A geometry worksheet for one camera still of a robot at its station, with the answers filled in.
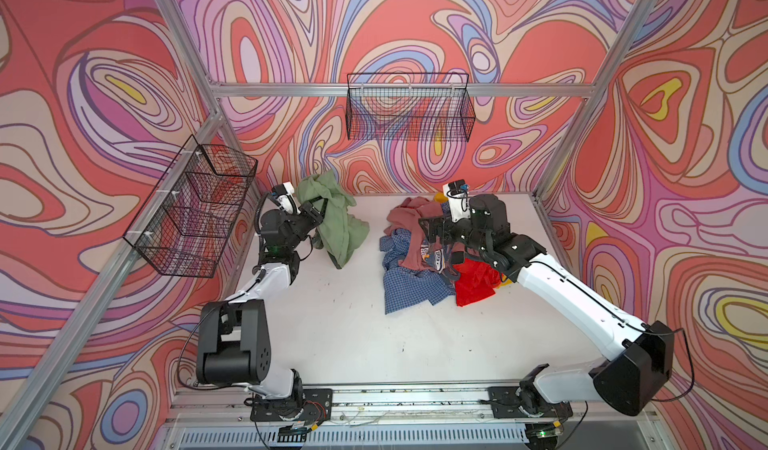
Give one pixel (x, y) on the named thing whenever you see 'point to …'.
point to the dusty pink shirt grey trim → (407, 216)
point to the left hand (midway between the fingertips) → (331, 196)
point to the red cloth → (476, 282)
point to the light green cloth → (338, 231)
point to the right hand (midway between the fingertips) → (435, 222)
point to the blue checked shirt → (407, 286)
